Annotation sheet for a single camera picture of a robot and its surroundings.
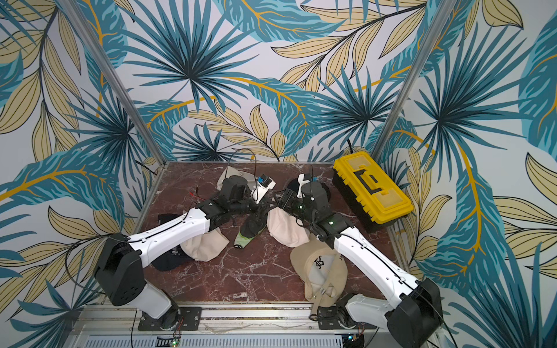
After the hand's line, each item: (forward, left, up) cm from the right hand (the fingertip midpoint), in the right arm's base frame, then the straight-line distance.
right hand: (276, 195), depth 74 cm
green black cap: (+2, +12, -25) cm, 28 cm away
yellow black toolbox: (+8, -37, -10) cm, 39 cm away
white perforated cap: (+33, +24, -23) cm, 47 cm away
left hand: (-1, 0, -5) cm, 5 cm away
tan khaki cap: (-18, -18, -26) cm, 36 cm away
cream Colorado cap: (-8, +29, -22) cm, 37 cm away
